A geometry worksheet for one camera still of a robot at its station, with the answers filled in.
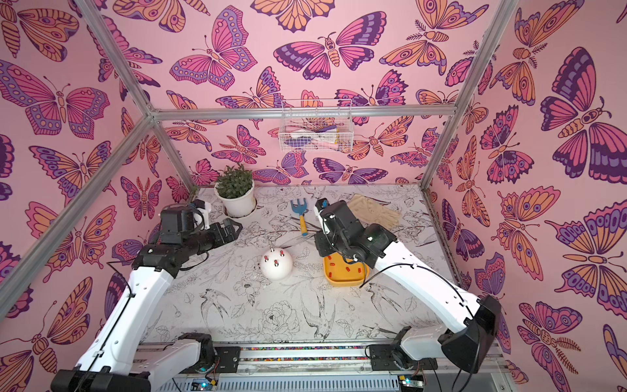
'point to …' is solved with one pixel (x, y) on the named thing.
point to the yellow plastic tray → (339, 272)
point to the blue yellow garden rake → (300, 209)
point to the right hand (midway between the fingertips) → (322, 235)
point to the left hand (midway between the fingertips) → (234, 227)
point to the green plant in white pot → (235, 189)
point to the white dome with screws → (276, 264)
